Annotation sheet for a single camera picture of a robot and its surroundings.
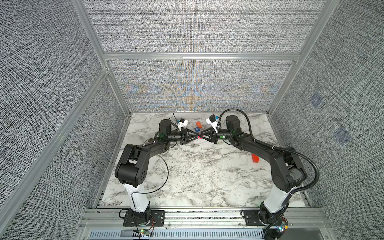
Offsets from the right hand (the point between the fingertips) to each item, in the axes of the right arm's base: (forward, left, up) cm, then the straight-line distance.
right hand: (201, 133), depth 85 cm
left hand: (-3, +2, 0) cm, 3 cm away
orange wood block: (+21, 0, -16) cm, 27 cm away
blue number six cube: (+18, +2, -17) cm, 25 cm away
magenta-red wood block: (-3, +1, 0) cm, 3 cm away
